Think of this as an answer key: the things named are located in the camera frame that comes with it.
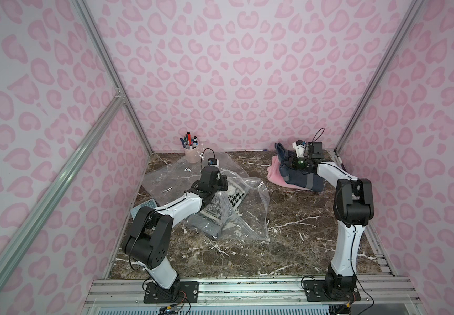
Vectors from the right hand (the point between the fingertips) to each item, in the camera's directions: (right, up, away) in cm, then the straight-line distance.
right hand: (281, 159), depth 101 cm
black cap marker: (-46, +12, +8) cm, 48 cm away
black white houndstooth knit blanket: (-27, -20, -9) cm, 34 cm away
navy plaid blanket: (+15, -11, -3) cm, 19 cm away
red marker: (-48, +12, +4) cm, 50 cm away
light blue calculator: (-66, -22, -3) cm, 69 cm away
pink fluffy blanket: (-3, -7, +2) cm, 8 cm away
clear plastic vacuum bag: (-21, -26, -6) cm, 34 cm away
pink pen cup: (-46, +3, +5) cm, 47 cm away
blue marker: (-52, +9, +6) cm, 53 cm away
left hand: (-28, -7, -9) cm, 31 cm away
